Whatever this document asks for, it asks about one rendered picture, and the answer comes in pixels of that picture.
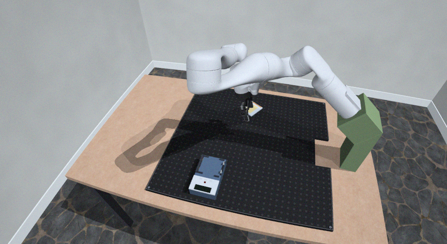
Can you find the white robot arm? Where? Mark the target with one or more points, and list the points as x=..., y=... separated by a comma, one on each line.
x=203, y=70

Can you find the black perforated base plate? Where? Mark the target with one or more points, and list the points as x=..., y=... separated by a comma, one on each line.
x=270, y=172

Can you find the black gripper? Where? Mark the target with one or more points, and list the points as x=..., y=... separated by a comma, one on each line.
x=246, y=101

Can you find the blue-grey dock with white console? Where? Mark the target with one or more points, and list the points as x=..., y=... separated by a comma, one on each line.
x=208, y=176

